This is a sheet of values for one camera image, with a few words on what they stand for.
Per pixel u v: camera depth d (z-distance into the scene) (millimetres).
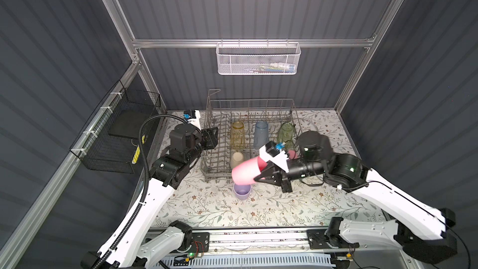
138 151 702
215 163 952
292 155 518
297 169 486
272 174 494
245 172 559
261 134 918
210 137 597
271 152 455
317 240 727
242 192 861
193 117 582
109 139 722
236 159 827
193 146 523
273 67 917
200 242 727
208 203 844
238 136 929
